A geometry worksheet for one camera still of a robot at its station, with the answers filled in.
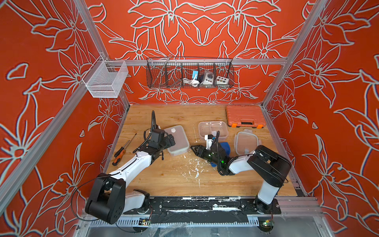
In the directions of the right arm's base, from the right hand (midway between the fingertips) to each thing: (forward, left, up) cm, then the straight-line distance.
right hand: (188, 149), depth 85 cm
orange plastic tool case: (+30, -41, -5) cm, 52 cm away
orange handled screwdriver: (-4, +42, -5) cm, 43 cm away
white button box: (+38, -21, +21) cm, 48 cm away
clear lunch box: (+5, +4, -3) cm, 7 cm away
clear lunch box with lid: (+22, -16, -8) cm, 28 cm away
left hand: (+7, +13, +1) cm, 15 cm away
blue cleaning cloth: (+6, -24, -7) cm, 26 cm away
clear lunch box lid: (+10, -38, -8) cm, 41 cm away
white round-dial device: (+38, -13, +23) cm, 46 cm away
